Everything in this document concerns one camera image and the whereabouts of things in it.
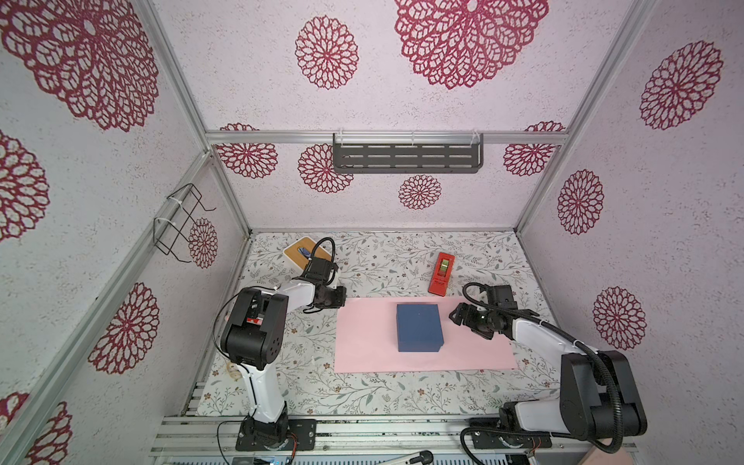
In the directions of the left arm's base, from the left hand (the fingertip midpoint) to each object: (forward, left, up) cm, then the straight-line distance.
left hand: (344, 300), depth 99 cm
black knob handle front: (-45, -22, +2) cm, 50 cm away
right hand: (-8, -37, +4) cm, 38 cm away
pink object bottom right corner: (-44, -64, +4) cm, 78 cm away
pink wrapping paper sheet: (-15, -8, +1) cm, 17 cm away
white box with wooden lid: (+22, +15, +5) cm, 27 cm away
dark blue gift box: (-12, -24, +5) cm, 27 cm away
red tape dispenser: (+8, -34, +5) cm, 35 cm away
